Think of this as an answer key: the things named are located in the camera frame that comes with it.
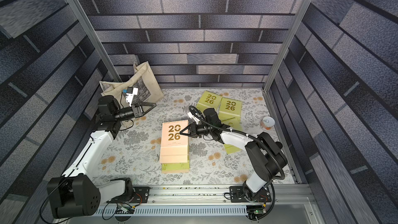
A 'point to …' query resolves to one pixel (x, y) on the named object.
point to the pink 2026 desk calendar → (175, 171)
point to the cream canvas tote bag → (139, 76)
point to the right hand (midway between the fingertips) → (179, 133)
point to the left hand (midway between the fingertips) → (154, 106)
